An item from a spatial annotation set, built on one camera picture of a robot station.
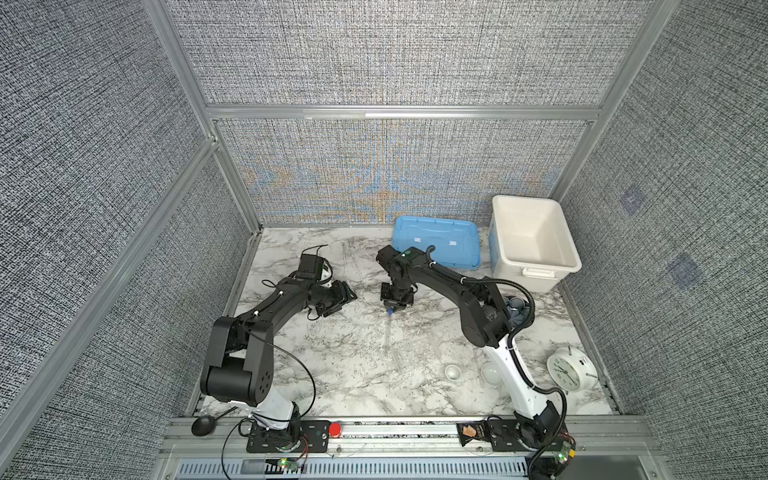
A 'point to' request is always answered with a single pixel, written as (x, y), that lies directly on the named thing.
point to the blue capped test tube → (388, 329)
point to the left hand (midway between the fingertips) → (350, 300)
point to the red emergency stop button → (335, 429)
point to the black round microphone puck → (203, 425)
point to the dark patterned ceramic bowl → (520, 311)
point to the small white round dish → (453, 372)
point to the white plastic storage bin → (531, 242)
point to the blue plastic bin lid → (456, 242)
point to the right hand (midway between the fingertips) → (387, 307)
